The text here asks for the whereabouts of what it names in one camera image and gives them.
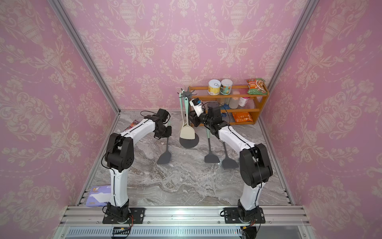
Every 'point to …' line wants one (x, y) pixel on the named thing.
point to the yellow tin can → (214, 86)
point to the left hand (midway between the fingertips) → (169, 135)
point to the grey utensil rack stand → (189, 143)
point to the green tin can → (226, 86)
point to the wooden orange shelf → (238, 108)
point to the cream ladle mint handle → (180, 107)
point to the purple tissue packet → (99, 196)
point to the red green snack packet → (256, 86)
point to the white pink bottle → (243, 101)
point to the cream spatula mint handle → (187, 131)
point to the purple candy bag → (134, 123)
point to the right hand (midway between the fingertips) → (188, 113)
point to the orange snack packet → (241, 116)
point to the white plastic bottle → (234, 102)
